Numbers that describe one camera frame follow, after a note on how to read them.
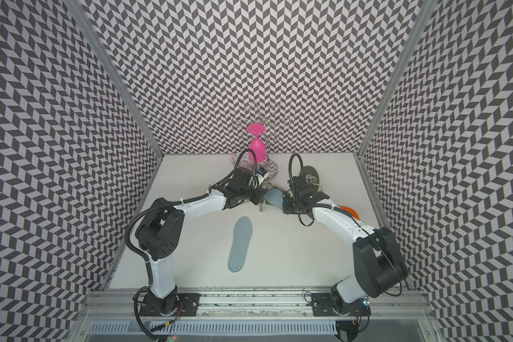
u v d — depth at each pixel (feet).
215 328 2.27
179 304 2.33
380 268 1.41
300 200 2.15
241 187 2.45
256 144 2.96
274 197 2.98
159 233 1.62
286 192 3.18
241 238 2.92
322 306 2.40
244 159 3.77
